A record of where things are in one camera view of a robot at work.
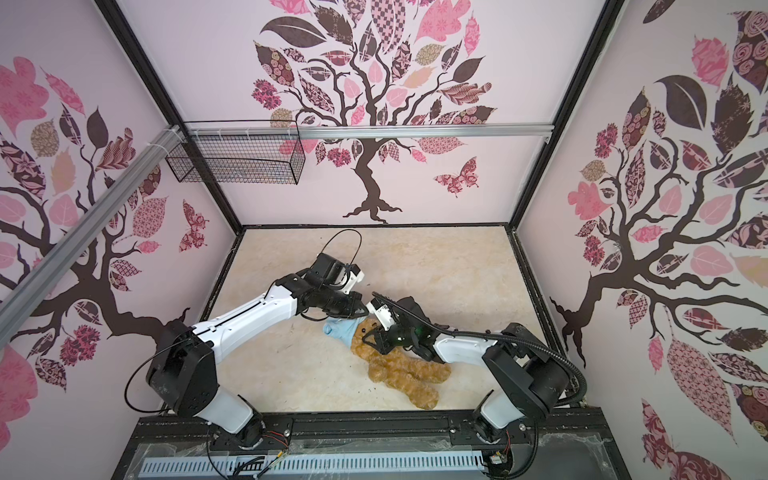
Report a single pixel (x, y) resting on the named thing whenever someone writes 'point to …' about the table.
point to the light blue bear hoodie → (342, 328)
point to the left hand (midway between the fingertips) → (366, 316)
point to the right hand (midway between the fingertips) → (364, 334)
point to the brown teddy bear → (411, 375)
